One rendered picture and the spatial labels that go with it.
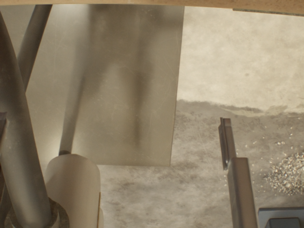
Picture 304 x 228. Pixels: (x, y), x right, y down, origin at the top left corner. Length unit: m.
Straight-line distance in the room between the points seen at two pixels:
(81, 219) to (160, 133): 0.39
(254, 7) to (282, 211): 0.98
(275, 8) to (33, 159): 0.21
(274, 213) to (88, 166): 0.64
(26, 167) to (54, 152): 0.63
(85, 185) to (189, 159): 0.43
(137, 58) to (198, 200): 0.42
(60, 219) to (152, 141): 0.55
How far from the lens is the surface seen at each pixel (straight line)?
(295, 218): 1.21
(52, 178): 0.61
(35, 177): 0.36
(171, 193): 1.08
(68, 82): 0.85
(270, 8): 0.22
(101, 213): 0.71
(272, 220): 1.19
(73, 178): 0.60
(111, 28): 0.78
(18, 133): 0.35
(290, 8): 0.22
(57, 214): 0.40
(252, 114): 0.92
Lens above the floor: 0.65
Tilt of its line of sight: 46 degrees down
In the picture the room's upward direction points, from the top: 180 degrees clockwise
